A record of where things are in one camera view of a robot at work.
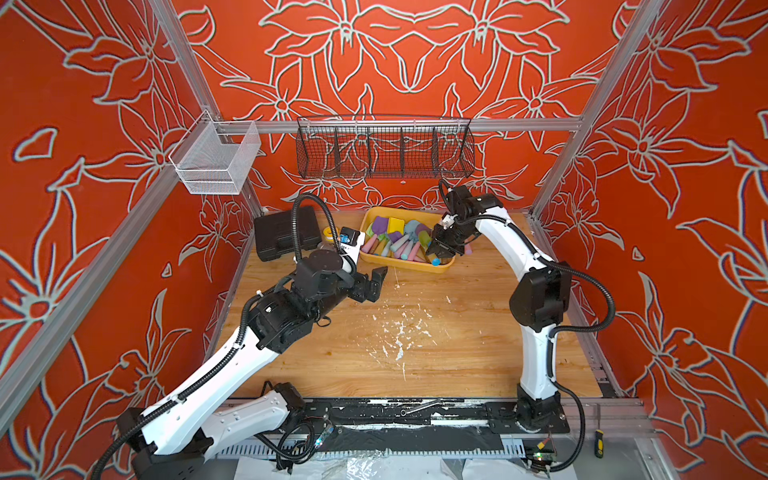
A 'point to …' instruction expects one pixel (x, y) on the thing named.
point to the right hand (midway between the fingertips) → (429, 247)
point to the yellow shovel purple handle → (394, 225)
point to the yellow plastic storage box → (398, 239)
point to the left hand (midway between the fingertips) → (369, 258)
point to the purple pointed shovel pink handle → (380, 225)
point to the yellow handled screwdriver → (599, 443)
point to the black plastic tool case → (274, 234)
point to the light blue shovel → (410, 228)
